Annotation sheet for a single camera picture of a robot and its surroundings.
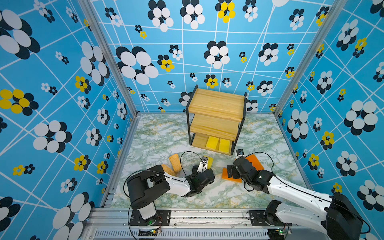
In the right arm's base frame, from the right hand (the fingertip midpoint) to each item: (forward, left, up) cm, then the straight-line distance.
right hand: (235, 166), depth 85 cm
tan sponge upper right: (+5, +36, -5) cm, 36 cm away
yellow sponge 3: (+16, +4, -3) cm, 16 cm away
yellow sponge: (+4, +14, -3) cm, 15 cm away
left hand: (0, +16, -4) cm, 16 cm away
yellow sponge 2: (+18, +12, -2) cm, 21 cm away
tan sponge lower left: (-1, +39, -3) cm, 39 cm away
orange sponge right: (+4, -15, -5) cm, 16 cm away
